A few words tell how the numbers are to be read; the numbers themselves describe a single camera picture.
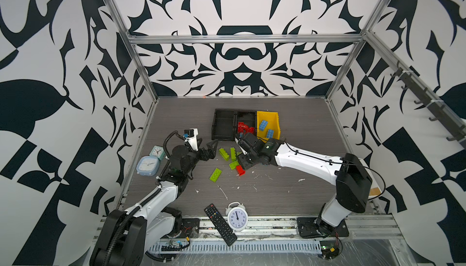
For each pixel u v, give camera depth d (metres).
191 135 0.71
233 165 0.91
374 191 0.79
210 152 0.74
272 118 1.08
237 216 0.76
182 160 0.63
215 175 0.89
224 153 0.93
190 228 0.73
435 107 0.58
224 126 1.18
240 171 0.89
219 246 0.71
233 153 0.93
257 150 0.62
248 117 1.10
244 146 0.65
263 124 1.05
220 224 0.74
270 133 1.01
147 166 0.88
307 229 0.73
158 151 0.94
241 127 1.04
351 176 0.49
